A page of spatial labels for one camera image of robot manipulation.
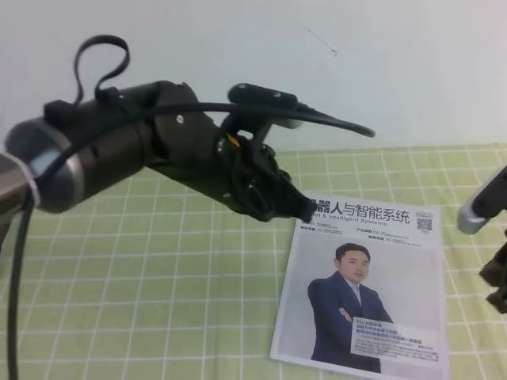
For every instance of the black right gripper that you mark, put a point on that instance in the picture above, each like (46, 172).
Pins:
(494, 274)

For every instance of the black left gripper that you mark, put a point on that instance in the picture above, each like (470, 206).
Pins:
(259, 187)

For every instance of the white magazine book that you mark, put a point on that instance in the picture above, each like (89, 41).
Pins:
(364, 292)

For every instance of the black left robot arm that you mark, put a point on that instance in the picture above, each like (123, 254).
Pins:
(181, 146)

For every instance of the green checkered tablecloth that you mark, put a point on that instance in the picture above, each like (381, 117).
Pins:
(150, 280)

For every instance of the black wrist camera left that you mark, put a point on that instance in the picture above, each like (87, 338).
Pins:
(265, 103)

